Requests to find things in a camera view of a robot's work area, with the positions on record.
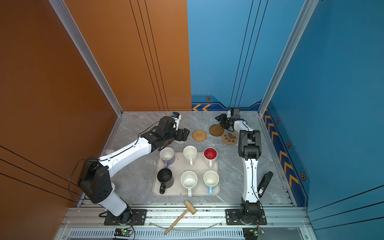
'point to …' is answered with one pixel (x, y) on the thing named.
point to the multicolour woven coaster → (180, 142)
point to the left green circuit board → (123, 232)
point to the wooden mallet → (190, 208)
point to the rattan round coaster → (199, 135)
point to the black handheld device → (264, 183)
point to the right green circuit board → (252, 233)
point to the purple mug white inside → (167, 155)
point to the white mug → (190, 153)
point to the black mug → (165, 177)
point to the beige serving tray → (181, 165)
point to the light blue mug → (211, 178)
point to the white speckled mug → (189, 182)
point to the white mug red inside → (210, 154)
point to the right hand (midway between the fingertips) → (216, 119)
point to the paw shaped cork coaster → (230, 138)
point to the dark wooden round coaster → (216, 130)
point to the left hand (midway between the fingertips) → (184, 129)
